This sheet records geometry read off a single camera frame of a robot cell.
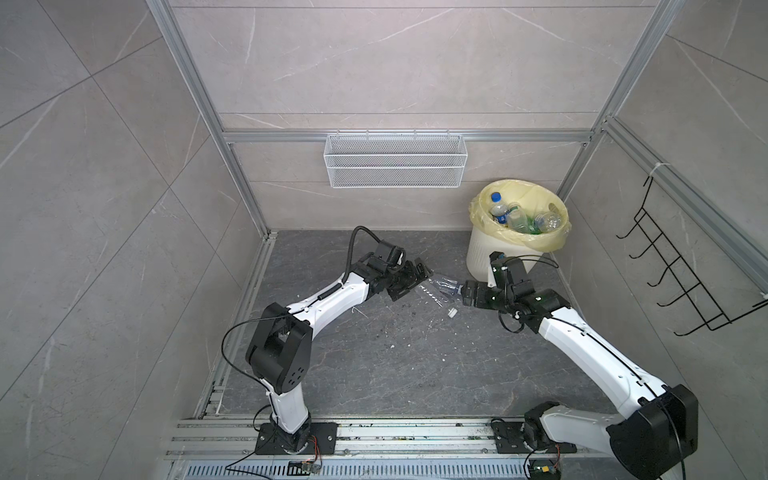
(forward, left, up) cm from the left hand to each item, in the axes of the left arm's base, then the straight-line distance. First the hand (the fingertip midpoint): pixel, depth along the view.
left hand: (426, 274), depth 85 cm
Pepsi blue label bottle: (+10, -35, +11) cm, 38 cm away
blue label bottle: (+24, -27, +3) cm, 36 cm away
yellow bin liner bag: (+25, -37, +8) cm, 46 cm away
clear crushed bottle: (+2, -3, -15) cm, 15 cm away
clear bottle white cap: (+5, -9, -14) cm, 17 cm away
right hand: (-5, -13, -1) cm, 14 cm away
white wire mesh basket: (+40, +7, +12) cm, 42 cm away
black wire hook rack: (-23, -54, +16) cm, 60 cm away
